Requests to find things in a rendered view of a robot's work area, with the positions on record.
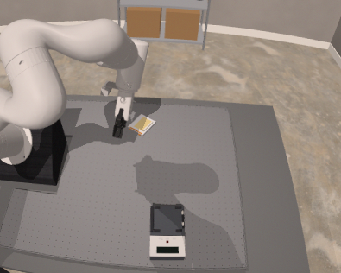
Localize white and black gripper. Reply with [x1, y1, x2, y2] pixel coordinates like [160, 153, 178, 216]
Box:
[112, 87, 138, 138]

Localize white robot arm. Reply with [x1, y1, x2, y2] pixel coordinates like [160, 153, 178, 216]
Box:
[0, 19, 149, 165]

